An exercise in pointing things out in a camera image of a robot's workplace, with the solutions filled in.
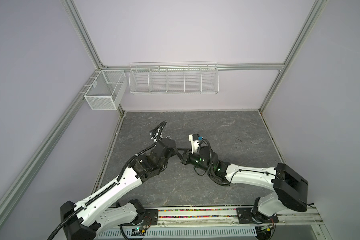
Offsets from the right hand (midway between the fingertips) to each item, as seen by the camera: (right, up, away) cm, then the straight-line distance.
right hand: (174, 151), depth 72 cm
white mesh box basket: (-47, +36, +28) cm, 65 cm away
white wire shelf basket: (-2, +44, +26) cm, 51 cm away
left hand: (0, +3, +1) cm, 3 cm away
